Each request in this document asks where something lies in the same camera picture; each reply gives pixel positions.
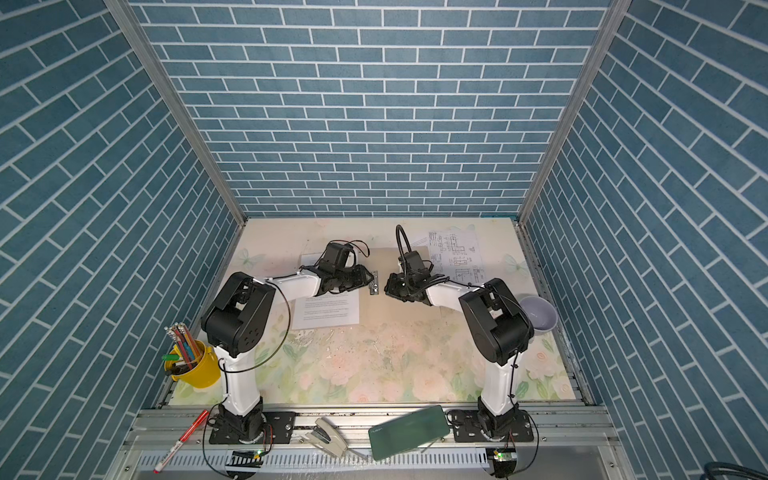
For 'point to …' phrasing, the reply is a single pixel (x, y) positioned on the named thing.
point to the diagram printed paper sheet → (457, 255)
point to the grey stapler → (327, 436)
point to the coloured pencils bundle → (187, 346)
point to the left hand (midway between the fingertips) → (372, 277)
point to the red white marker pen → (196, 424)
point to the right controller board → (504, 461)
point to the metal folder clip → (374, 285)
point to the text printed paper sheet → (329, 309)
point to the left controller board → (245, 458)
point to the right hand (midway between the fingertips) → (381, 285)
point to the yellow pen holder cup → (203, 374)
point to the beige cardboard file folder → (378, 311)
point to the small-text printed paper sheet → (420, 241)
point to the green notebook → (406, 432)
